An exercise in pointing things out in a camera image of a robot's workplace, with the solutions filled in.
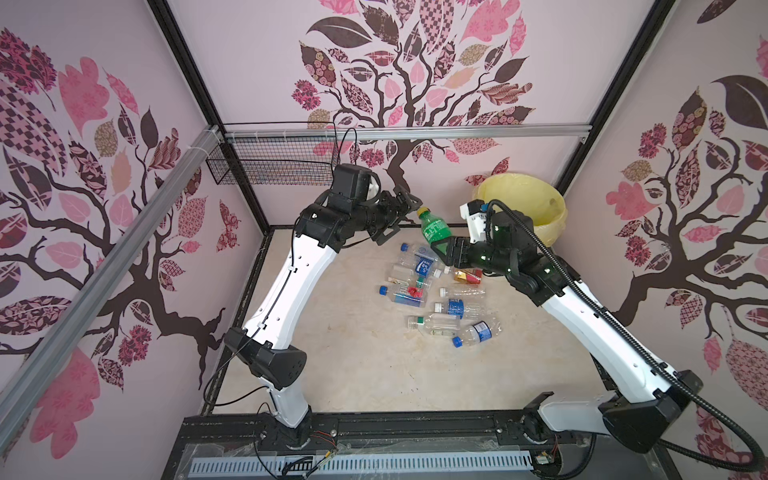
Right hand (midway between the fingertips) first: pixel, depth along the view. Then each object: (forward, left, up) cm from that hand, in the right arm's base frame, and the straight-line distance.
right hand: (442, 240), depth 68 cm
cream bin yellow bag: (+29, -35, -12) cm, 47 cm away
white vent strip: (-40, +20, -35) cm, 57 cm away
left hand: (+3, +7, +5) cm, 9 cm away
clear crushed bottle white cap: (+8, -12, -35) cm, 38 cm away
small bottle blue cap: (-10, -13, -30) cm, 34 cm away
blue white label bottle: (+15, 0, -29) cm, 33 cm away
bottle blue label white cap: (-2, -8, -30) cm, 31 cm away
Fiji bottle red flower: (+4, +8, -31) cm, 32 cm away
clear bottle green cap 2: (-4, -2, -35) cm, 35 cm away
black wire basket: (+62, +59, -18) cm, 87 cm away
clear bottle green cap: (+16, +8, -34) cm, 38 cm away
